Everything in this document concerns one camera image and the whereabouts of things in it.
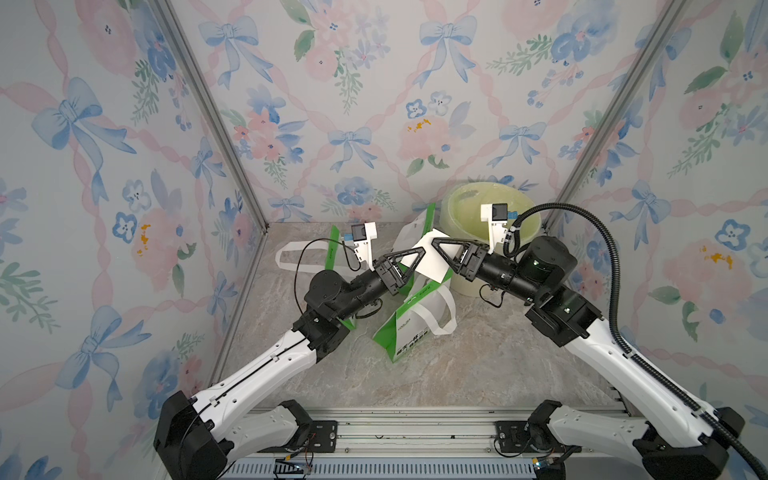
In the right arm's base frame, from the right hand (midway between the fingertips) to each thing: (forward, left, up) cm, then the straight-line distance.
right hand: (438, 241), depth 57 cm
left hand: (-3, +3, 0) cm, 4 cm away
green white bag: (-4, +1, -19) cm, 20 cm away
